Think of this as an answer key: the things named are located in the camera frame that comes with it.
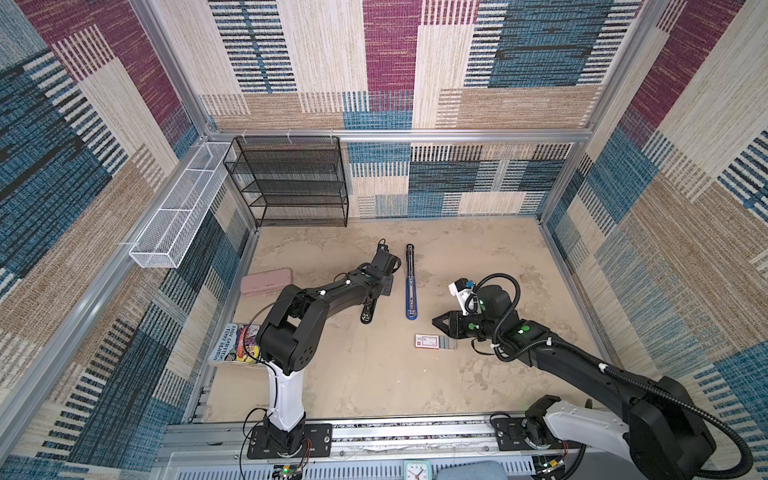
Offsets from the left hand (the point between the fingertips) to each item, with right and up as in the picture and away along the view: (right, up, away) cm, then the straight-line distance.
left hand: (380, 274), depth 98 cm
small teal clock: (+9, -42, -30) cm, 52 cm away
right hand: (+16, -13, -17) cm, 26 cm away
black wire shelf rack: (-33, +33, +12) cm, 48 cm away
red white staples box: (+16, -19, -9) cm, 27 cm away
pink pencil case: (-38, -3, +4) cm, 39 cm away
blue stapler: (+10, -4, +4) cm, 12 cm away
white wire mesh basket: (-49, +10, -28) cm, 57 cm away
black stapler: (-3, -11, -4) cm, 12 cm away
